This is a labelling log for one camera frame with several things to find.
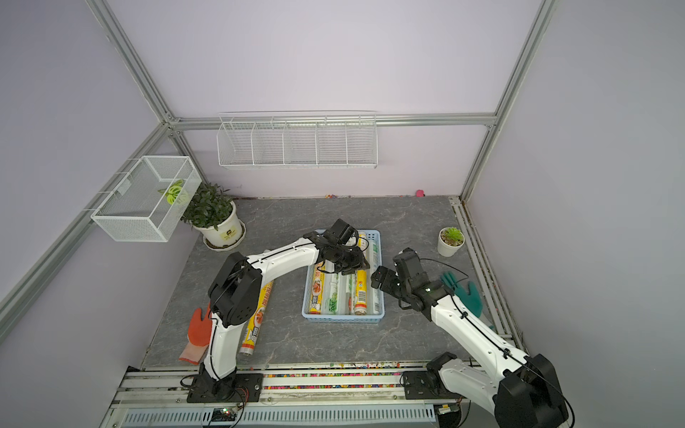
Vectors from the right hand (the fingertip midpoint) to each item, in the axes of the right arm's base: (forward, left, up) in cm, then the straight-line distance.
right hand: (381, 278), depth 83 cm
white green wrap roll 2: (+10, +1, -6) cm, 12 cm away
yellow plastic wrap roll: (0, +21, -7) cm, 23 cm away
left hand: (+5, +4, -3) cm, 7 cm away
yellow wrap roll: (0, +6, -2) cm, 6 cm away
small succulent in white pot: (+16, -27, -2) cm, 31 cm away
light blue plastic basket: (-10, +12, -7) cm, 17 cm away
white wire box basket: (+19, +73, +16) cm, 77 cm away
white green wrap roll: (-2, +16, -6) cm, 17 cm away
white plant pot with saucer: (+22, +57, -5) cm, 61 cm away
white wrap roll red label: (-2, +10, -7) cm, 13 cm away
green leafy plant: (+24, +59, +8) cm, 64 cm away
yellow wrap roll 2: (-16, +39, -6) cm, 43 cm away
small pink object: (+50, -23, -11) cm, 56 cm away
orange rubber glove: (-13, +57, -10) cm, 59 cm away
